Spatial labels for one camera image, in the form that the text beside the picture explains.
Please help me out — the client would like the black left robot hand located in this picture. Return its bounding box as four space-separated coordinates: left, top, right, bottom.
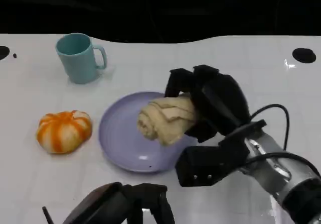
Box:
62 182 176 224

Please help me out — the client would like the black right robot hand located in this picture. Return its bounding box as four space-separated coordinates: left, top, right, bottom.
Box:
164 64 252 144

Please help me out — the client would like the beige towel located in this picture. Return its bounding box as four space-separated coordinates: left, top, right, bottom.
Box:
136 94 201 147

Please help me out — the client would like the lilac plate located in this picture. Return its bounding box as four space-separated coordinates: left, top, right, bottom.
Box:
98 91 199 173

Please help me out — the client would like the orange and white bread roll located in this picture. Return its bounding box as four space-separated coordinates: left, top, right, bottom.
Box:
36 110 93 155

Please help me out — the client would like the pale green mug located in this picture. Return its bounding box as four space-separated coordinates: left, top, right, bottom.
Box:
55 33 108 85

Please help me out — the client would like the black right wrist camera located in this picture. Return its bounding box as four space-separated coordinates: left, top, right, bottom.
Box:
175 120 267 187

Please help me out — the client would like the black looping arm cable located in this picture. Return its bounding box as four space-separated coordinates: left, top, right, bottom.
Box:
250 104 290 151

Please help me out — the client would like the black arm cable along forearm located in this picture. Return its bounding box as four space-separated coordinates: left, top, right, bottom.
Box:
245 152 321 178

